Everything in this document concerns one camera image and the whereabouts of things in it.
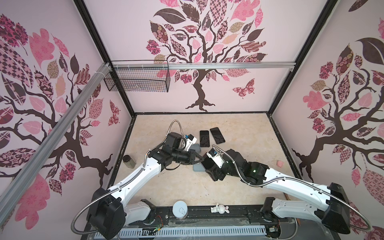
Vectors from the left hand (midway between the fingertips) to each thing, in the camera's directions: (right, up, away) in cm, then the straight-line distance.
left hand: (203, 163), depth 72 cm
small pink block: (+49, -5, +19) cm, 53 cm away
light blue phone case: (-3, +4, +26) cm, 27 cm away
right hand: (+4, -1, +2) cm, 5 cm away
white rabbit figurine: (+9, -24, +1) cm, 25 cm away
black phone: (+3, +1, -5) cm, 6 cm away
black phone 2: (+3, +9, +36) cm, 37 cm away
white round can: (-11, -23, -1) cm, 25 cm away
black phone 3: (+13, +11, +35) cm, 39 cm away
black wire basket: (-32, +51, +23) cm, 64 cm away
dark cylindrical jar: (-43, -3, +13) cm, 45 cm away
